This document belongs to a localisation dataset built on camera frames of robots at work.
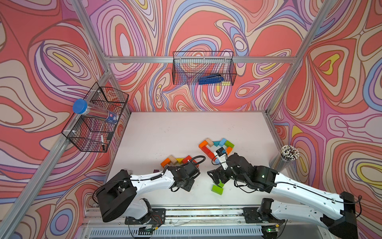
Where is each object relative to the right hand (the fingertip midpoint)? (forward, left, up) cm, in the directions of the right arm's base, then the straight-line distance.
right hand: (216, 172), depth 73 cm
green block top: (+25, -13, -13) cm, 31 cm away
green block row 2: (-4, -1, -14) cm, 14 cm away
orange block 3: (+13, +28, -13) cm, 34 cm away
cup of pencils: (+7, -38, +1) cm, 39 cm away
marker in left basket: (+13, +56, +12) cm, 58 cm away
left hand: (-1, +13, -15) cm, 20 cm away
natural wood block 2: (+14, +24, -12) cm, 30 cm away
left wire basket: (+18, +62, +12) cm, 66 cm away
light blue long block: (+26, -9, -12) cm, 30 cm away
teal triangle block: (+25, -5, -13) cm, 28 cm away
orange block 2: (+21, -13, -15) cm, 29 cm away
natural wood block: (+27, 0, -13) cm, 30 cm away
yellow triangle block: (+14, +20, -12) cm, 27 cm away
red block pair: (+14, +16, -13) cm, 25 cm away
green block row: (-2, -4, -13) cm, 14 cm away
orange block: (+26, +3, -13) cm, 29 cm away
